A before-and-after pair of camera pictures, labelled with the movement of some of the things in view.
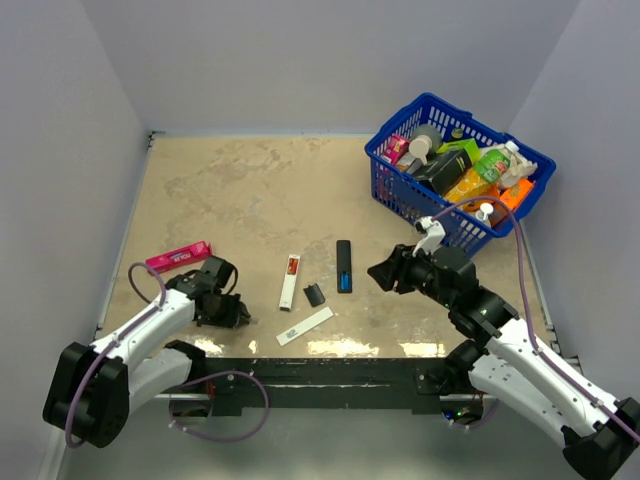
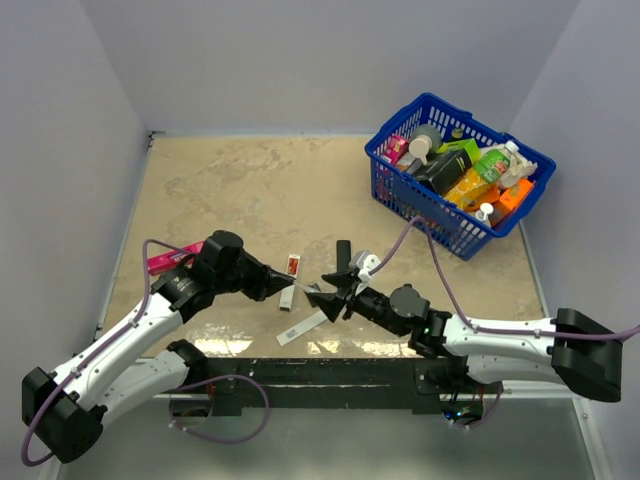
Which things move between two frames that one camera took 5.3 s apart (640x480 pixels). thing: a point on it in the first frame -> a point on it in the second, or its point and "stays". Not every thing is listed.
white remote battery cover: x=311 y=322 stays
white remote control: x=290 y=283 stays
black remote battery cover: x=314 y=295 stays
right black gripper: x=396 y=268 -> x=333 y=303
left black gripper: x=236 y=316 -> x=267 y=281
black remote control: x=344 y=266 stays
